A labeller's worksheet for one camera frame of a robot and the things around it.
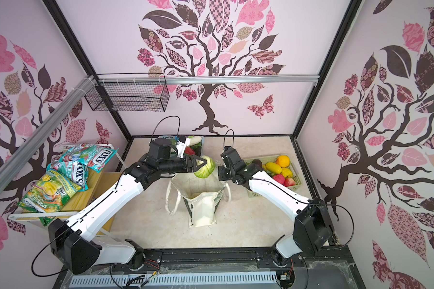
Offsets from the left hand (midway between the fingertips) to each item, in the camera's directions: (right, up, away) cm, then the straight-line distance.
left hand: (202, 165), depth 73 cm
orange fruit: (+42, +1, +25) cm, 49 cm away
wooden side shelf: (-35, -6, -10) cm, 37 cm away
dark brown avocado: (+28, 0, +24) cm, 37 cm away
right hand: (+8, -3, +11) cm, 14 cm away
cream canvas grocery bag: (0, -12, -4) cm, 13 cm away
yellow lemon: (+43, -6, +22) cm, 49 cm away
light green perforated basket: (+33, +1, +29) cm, 44 cm away
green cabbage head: (+2, -2, -3) cm, 4 cm away
